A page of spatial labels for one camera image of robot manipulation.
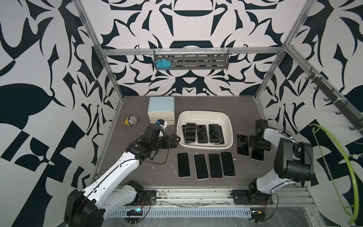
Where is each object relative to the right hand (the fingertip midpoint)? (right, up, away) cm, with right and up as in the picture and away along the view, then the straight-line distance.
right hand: (257, 143), depth 92 cm
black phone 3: (-11, 0, -4) cm, 12 cm away
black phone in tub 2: (-27, +5, +5) cm, 28 cm away
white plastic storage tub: (-31, +16, +11) cm, 37 cm away
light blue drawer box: (-62, +23, 0) cm, 66 cm away
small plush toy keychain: (-84, +14, +7) cm, 85 cm away
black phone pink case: (-48, -12, -9) cm, 50 cm away
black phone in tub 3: (-22, +1, +2) cm, 22 cm away
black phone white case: (-29, -12, -6) cm, 32 cm away
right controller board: (-11, -32, -21) cm, 40 cm away
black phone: (-38, -12, -9) cm, 40 cm away
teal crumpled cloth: (-61, +51, -1) cm, 79 cm away
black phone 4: (0, -7, -1) cm, 7 cm away
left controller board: (-71, -31, -20) cm, 80 cm away
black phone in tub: (-35, +5, +4) cm, 35 cm away
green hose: (+12, -15, -43) cm, 47 cm away
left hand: (-54, +7, -14) cm, 56 cm away
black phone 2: (-21, -10, -7) cm, 25 cm away
